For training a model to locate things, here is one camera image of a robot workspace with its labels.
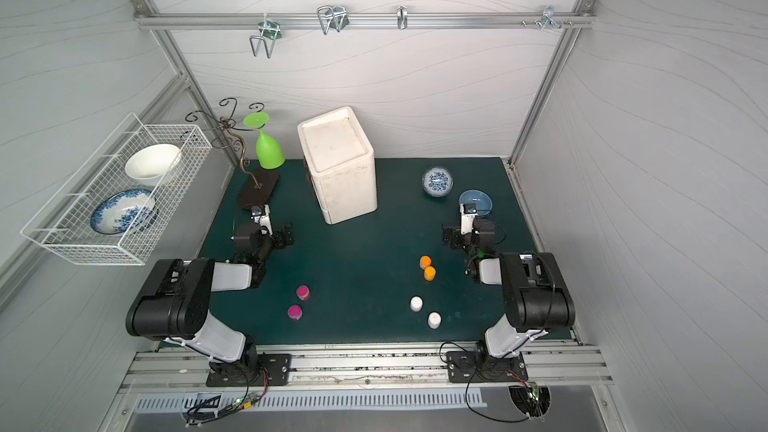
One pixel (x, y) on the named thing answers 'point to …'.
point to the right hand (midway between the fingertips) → (460, 221)
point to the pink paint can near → (294, 312)
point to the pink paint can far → (303, 292)
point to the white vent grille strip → (305, 400)
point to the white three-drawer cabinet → (340, 163)
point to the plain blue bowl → (482, 201)
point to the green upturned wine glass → (269, 152)
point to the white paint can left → (416, 304)
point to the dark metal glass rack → (261, 188)
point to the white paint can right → (434, 320)
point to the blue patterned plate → (124, 212)
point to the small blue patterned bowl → (437, 181)
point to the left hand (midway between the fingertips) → (277, 223)
